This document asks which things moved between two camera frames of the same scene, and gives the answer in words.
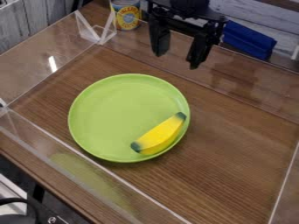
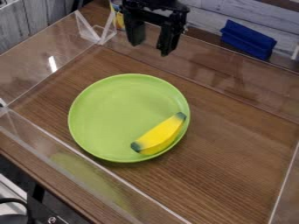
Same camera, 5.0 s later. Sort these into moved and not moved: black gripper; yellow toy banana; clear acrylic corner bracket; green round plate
Moved: black gripper
Not moved: clear acrylic corner bracket; yellow toy banana; green round plate
